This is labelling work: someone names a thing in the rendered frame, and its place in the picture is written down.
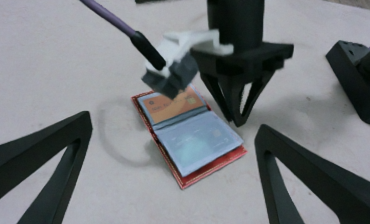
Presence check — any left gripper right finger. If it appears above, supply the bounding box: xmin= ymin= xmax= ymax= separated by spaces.
xmin=254 ymin=124 xmax=370 ymax=224

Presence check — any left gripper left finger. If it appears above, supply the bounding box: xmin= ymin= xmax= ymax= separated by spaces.
xmin=0 ymin=110 xmax=93 ymax=224

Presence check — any red leather card holder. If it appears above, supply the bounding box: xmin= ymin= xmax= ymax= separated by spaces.
xmin=130 ymin=81 xmax=248 ymax=189

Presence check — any clear plastic sleeve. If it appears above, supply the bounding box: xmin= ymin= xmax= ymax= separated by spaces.
xmin=157 ymin=110 xmax=244 ymax=177

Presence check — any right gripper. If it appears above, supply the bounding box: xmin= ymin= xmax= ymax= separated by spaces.
xmin=143 ymin=0 xmax=294 ymax=126

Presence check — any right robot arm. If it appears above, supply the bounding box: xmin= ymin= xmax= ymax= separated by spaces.
xmin=140 ymin=40 xmax=370 ymax=100

